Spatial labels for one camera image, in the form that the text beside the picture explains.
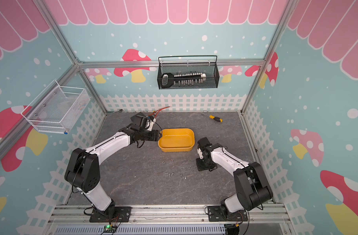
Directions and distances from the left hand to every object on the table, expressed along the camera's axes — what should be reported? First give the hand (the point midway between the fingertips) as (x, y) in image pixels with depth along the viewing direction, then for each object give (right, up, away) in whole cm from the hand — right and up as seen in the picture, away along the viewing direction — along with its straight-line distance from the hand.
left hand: (157, 136), depth 91 cm
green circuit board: (-21, -45, -19) cm, 53 cm away
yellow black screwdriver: (+43, +13, +24) cm, 50 cm away
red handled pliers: (-5, +19, +28) cm, 34 cm away
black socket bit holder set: (+7, +35, -2) cm, 36 cm away
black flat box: (-7, +10, -19) cm, 23 cm away
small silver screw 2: (+3, -17, +1) cm, 17 cm away
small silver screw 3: (+6, -22, -3) cm, 23 cm away
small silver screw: (+9, -16, +1) cm, 18 cm away
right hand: (+27, -18, -3) cm, 33 cm away
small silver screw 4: (+15, -23, -4) cm, 27 cm away
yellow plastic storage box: (+12, -3, +11) cm, 16 cm away
